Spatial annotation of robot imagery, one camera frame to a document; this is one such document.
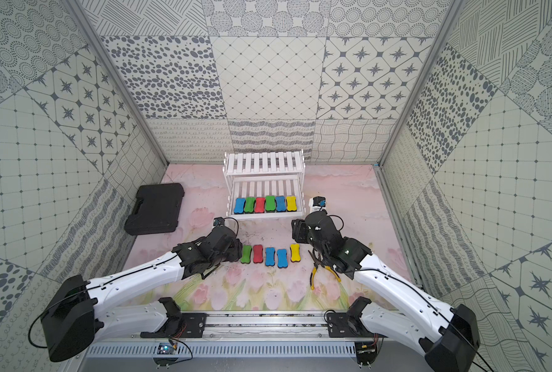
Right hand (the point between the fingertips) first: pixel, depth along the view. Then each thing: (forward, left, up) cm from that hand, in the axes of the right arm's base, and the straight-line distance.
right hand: (299, 224), depth 77 cm
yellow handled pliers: (-8, -6, -19) cm, 21 cm away
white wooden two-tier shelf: (+16, +14, +8) cm, 22 cm away
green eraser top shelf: (-3, +20, -15) cm, 25 cm away
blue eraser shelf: (+11, +23, -4) cm, 26 cm away
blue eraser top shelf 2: (-4, +6, -20) cm, 21 cm away
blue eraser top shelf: (-2, +11, -19) cm, 22 cm away
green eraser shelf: (+11, +19, -4) cm, 22 cm away
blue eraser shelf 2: (+12, +7, -4) cm, 14 cm away
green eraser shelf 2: (+11, +11, -4) cm, 16 cm away
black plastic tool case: (+14, +60, -13) cm, 63 cm away
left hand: (-3, +22, -9) cm, 24 cm away
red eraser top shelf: (-2, +16, -19) cm, 25 cm away
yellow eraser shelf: (+12, +3, -5) cm, 13 cm away
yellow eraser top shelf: (-1, +1, -18) cm, 18 cm away
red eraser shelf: (+10, +15, -3) cm, 18 cm away
